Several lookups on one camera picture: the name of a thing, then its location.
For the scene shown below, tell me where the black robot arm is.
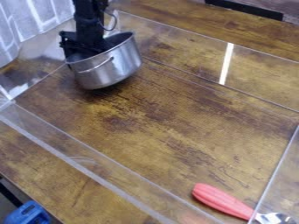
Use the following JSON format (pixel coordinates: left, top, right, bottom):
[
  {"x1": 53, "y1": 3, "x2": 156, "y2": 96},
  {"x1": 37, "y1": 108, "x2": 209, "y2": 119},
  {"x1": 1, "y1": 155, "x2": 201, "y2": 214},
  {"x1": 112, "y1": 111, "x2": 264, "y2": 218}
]
[{"x1": 60, "y1": 0, "x2": 112, "y2": 58}]

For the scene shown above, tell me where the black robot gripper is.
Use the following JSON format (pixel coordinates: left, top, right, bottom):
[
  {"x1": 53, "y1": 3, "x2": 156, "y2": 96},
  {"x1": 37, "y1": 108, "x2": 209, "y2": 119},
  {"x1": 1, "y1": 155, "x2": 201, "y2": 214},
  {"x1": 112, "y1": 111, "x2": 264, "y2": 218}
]
[{"x1": 58, "y1": 13, "x2": 110, "y2": 58}]

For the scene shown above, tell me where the silver steel pot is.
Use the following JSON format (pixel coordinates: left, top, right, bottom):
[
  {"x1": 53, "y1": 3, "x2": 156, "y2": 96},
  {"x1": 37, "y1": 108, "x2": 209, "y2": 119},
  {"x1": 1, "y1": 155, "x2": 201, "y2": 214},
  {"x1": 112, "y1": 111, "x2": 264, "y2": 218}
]
[{"x1": 65, "y1": 31, "x2": 142, "y2": 90}]

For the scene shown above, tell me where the clear acrylic barrier wall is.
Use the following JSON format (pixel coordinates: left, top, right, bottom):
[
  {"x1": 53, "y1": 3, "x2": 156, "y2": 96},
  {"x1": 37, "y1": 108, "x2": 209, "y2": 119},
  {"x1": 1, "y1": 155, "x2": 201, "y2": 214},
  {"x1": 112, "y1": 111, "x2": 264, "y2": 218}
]
[{"x1": 0, "y1": 12, "x2": 299, "y2": 224}]

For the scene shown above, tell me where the blue plastic object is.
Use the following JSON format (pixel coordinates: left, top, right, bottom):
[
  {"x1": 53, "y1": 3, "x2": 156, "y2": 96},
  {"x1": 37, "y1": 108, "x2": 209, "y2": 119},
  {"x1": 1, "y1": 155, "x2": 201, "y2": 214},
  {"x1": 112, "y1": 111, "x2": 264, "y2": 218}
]
[{"x1": 3, "y1": 200, "x2": 50, "y2": 224}]

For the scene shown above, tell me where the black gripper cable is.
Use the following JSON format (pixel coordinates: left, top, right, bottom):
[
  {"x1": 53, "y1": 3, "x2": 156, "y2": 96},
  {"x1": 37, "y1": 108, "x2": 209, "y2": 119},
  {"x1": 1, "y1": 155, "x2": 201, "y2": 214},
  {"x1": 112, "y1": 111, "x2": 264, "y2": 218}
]
[{"x1": 97, "y1": 10, "x2": 118, "y2": 32}]

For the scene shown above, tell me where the white patterned curtain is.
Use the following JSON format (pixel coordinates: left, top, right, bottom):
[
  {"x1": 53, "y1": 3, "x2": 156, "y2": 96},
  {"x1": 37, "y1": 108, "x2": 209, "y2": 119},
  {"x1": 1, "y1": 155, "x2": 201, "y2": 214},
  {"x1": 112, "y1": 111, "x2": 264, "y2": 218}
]
[{"x1": 0, "y1": 0, "x2": 74, "y2": 67}]

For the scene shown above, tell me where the red handled metal spoon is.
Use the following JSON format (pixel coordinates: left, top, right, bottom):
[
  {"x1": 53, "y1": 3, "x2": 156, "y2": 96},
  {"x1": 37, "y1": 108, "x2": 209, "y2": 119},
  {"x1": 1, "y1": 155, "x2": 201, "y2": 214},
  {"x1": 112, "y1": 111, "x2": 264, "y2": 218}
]
[{"x1": 190, "y1": 183, "x2": 297, "y2": 224}]

